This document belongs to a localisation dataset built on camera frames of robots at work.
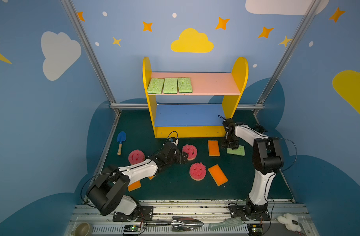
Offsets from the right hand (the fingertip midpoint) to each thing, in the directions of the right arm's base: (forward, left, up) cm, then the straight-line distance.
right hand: (229, 145), depth 98 cm
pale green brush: (-44, +6, -1) cm, 44 cm away
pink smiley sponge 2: (-5, +26, 0) cm, 27 cm away
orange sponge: (-30, +57, 0) cm, 65 cm away
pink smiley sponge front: (-20, +22, 0) cm, 29 cm away
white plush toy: (-42, -23, +1) cm, 48 cm away
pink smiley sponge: (-13, +61, +3) cm, 62 cm away
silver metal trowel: (-46, +31, -1) cm, 56 cm away
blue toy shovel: (+4, +77, -1) cm, 77 cm away
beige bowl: (-51, +77, 0) cm, 93 cm away
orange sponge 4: (-20, +9, -2) cm, 22 cm away
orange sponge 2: (-24, +49, -1) cm, 55 cm away
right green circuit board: (-46, -8, -4) cm, 47 cm away
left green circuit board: (-49, +54, -2) cm, 73 cm away
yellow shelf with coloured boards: (+35, +25, +5) cm, 43 cm away
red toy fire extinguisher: (+5, -17, +13) cm, 22 cm away
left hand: (-10, +32, +5) cm, 34 cm away
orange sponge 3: (-1, +10, -2) cm, 11 cm away
